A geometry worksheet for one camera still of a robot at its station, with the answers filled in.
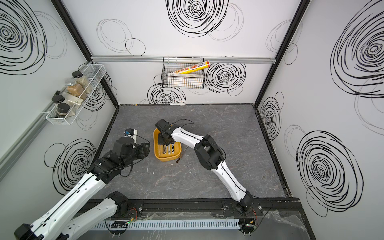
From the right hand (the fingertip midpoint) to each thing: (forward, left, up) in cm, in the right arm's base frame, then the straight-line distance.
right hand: (161, 141), depth 97 cm
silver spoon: (-5, -3, 0) cm, 6 cm away
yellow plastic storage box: (-5, +2, -2) cm, 5 cm away
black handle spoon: (-9, -14, -1) cm, 17 cm away
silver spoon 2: (-5, -6, 0) cm, 8 cm away
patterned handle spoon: (-5, -9, 0) cm, 10 cm away
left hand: (-13, +3, +17) cm, 22 cm away
